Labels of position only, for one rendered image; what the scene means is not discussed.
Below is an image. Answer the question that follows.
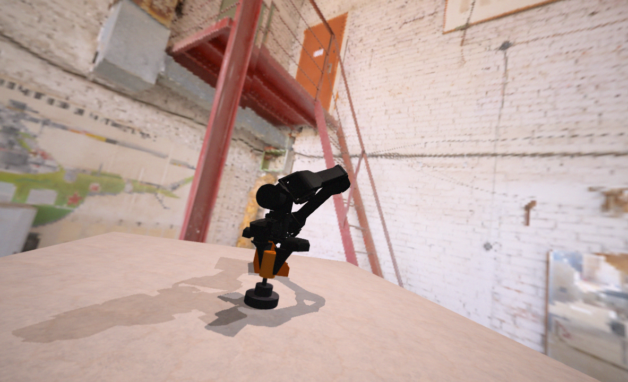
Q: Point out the dark grey round pedestal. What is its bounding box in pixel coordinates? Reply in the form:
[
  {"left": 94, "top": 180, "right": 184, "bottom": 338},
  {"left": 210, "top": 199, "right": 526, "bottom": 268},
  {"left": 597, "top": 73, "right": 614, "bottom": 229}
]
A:
[{"left": 244, "top": 278, "right": 279, "bottom": 309}]

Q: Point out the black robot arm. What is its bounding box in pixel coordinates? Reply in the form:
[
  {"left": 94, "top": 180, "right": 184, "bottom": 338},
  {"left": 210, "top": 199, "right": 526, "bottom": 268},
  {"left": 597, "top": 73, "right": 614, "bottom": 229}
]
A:
[{"left": 250, "top": 164, "right": 350, "bottom": 239}]

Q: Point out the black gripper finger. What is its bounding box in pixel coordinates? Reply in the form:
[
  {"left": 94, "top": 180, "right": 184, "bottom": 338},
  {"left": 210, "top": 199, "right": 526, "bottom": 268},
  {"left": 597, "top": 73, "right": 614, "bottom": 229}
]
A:
[
  {"left": 251, "top": 240, "right": 273, "bottom": 268},
  {"left": 273, "top": 247, "right": 293, "bottom": 275}
]

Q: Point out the orange knob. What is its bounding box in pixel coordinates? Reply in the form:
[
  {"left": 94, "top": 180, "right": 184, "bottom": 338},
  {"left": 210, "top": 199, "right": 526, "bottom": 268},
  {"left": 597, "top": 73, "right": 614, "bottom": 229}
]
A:
[{"left": 259, "top": 250, "right": 276, "bottom": 279}]

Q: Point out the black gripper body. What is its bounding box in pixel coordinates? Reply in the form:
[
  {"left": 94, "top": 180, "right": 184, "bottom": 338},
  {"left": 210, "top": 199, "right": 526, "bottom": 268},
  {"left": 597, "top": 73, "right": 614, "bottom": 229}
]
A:
[{"left": 242, "top": 210, "right": 310, "bottom": 252}]

